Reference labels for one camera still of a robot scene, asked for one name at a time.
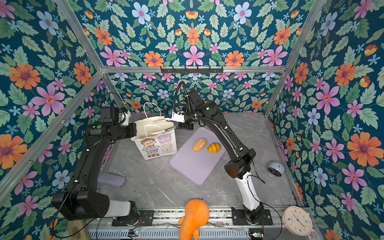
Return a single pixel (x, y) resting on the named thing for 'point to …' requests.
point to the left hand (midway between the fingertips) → (137, 125)
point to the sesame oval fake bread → (199, 144)
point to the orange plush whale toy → (197, 214)
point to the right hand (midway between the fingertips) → (178, 118)
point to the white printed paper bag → (155, 137)
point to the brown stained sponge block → (74, 225)
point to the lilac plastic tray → (198, 166)
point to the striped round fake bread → (214, 147)
